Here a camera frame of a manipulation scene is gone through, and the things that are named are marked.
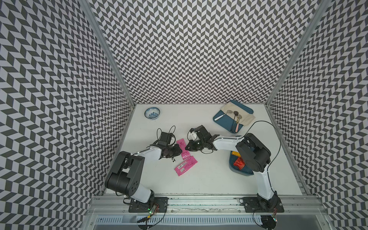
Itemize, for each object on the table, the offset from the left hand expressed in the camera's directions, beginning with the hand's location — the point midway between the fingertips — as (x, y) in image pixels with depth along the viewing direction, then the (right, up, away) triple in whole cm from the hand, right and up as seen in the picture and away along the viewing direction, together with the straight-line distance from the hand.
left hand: (180, 152), depth 92 cm
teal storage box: (+37, -8, -11) cm, 40 cm away
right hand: (+3, +1, 0) cm, 3 cm away
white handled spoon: (+36, +27, +20) cm, 50 cm away
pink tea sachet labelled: (+3, -6, -7) cm, 10 cm away
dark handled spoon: (+42, +26, +21) cm, 54 cm away
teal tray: (+34, +19, +17) cm, 43 cm away
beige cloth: (+49, +23, +16) cm, 57 cm away
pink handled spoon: (+43, +23, +17) cm, 52 cm away
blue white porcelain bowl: (-24, +26, +20) cm, 41 cm away
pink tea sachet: (+3, 0, -1) cm, 3 cm away
